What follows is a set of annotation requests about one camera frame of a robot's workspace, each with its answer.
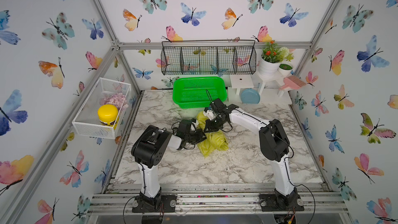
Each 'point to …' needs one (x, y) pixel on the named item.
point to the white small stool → (241, 81)
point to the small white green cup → (285, 69)
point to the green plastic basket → (198, 92)
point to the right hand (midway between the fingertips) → (205, 129)
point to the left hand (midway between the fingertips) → (210, 135)
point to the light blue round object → (250, 96)
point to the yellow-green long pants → (215, 141)
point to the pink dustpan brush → (293, 82)
